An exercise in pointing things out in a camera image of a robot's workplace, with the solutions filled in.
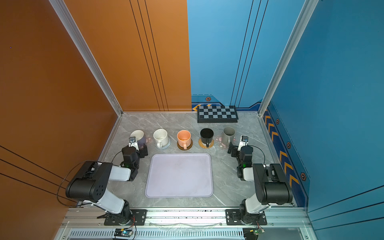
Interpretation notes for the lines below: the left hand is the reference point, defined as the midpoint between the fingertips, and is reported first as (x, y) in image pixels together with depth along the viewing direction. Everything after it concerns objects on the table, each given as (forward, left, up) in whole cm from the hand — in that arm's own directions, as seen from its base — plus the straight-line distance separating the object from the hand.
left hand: (136, 143), depth 94 cm
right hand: (+1, -64, +1) cm, 64 cm away
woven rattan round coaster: (+3, -43, -5) cm, 43 cm away
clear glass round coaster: (+2, -17, -6) cm, 18 cm away
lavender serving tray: (-16, -31, -9) cm, 36 cm away
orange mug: (+6, -30, -3) cm, 30 cm away
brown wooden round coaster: (-1, -33, -4) cm, 33 cm away
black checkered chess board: (+31, -55, -3) cm, 63 cm away
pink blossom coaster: (+6, -5, -6) cm, 10 cm away
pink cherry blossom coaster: (+7, -53, -6) cm, 54 cm away
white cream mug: (+9, -13, -4) cm, 16 cm away
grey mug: (+8, -58, +3) cm, 59 cm away
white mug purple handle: (+6, 0, -1) cm, 6 cm away
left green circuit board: (-45, -4, -8) cm, 46 cm away
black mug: (+7, -45, +2) cm, 45 cm away
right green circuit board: (-44, -68, -6) cm, 81 cm away
